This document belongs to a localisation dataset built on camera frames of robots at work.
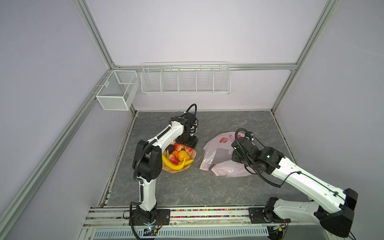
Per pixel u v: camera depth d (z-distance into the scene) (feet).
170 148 3.03
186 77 3.31
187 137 2.54
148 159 1.70
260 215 2.42
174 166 2.82
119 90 3.35
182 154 2.95
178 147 3.08
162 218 2.41
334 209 1.29
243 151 1.75
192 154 3.04
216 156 2.74
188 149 2.99
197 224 2.38
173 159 2.83
